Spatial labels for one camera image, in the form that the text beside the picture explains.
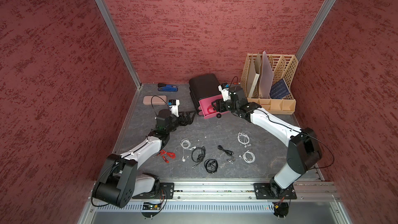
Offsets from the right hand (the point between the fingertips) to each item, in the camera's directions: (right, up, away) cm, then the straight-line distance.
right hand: (215, 104), depth 86 cm
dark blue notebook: (+45, +9, +16) cm, 49 cm away
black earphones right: (+7, -27, -1) cm, 28 cm away
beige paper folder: (+22, +19, +1) cm, 29 cm away
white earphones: (-17, -24, +4) cm, 29 cm away
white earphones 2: (+18, -21, +5) cm, 28 cm away
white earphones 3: (+19, -30, -1) cm, 35 cm away
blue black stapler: (-38, +12, +31) cm, 51 cm away
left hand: (-15, -6, -1) cm, 16 cm away
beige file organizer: (+48, +26, +17) cm, 57 cm away
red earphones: (-30, -27, -1) cm, 41 cm away
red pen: (+19, +16, +36) cm, 44 cm away
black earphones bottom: (-3, -33, -5) cm, 33 cm away
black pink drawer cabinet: (-6, +10, +25) cm, 28 cm away
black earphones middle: (-10, -29, -1) cm, 30 cm away
